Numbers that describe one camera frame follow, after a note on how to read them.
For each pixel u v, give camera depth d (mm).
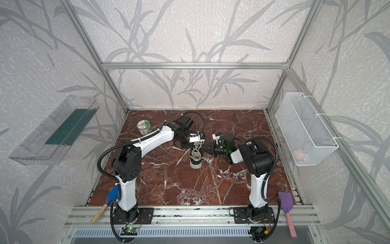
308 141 603
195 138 807
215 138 923
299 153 722
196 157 867
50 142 632
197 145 935
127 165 502
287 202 787
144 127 992
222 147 845
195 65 951
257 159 531
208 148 872
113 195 811
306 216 745
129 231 715
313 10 718
